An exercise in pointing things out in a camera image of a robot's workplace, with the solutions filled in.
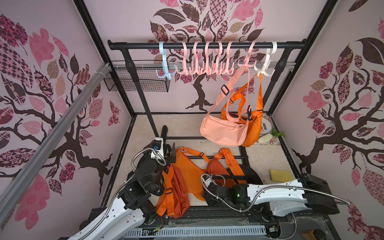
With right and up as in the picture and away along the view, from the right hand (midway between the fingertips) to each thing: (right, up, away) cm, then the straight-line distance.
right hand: (203, 193), depth 75 cm
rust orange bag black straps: (+15, +11, +16) cm, 24 cm away
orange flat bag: (-5, +11, +14) cm, 18 cm away
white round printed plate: (+50, +36, +35) cm, 71 cm away
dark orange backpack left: (-15, -4, -1) cm, 15 cm away
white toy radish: (+44, +26, +25) cm, 57 cm away
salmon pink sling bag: (+14, +38, +7) cm, 41 cm away
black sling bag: (+27, +7, +6) cm, 29 cm away
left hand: (-18, +26, -7) cm, 32 cm away
